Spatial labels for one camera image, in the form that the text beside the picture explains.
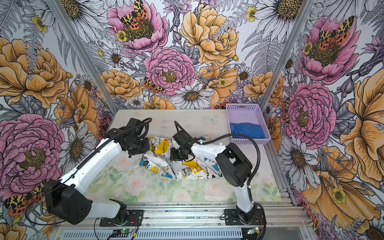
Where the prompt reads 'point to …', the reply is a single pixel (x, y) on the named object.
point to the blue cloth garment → (251, 130)
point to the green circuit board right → (255, 230)
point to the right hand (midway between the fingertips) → (171, 162)
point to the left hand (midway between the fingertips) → (145, 153)
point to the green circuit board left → (126, 230)
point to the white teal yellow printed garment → (158, 162)
